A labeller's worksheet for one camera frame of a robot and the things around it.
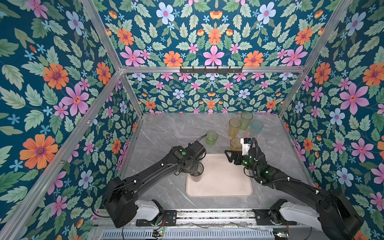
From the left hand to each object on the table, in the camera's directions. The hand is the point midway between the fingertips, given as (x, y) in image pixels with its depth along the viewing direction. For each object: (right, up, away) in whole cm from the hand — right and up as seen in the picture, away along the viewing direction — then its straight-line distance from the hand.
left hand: (194, 167), depth 77 cm
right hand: (+19, +8, +5) cm, 21 cm away
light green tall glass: (+34, +25, +24) cm, 49 cm away
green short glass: (+10, +14, +21) cm, 27 cm away
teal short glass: (+41, +22, +22) cm, 51 cm away
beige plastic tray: (+15, -10, +12) cm, 22 cm away
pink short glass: (+37, +16, +25) cm, 48 cm away
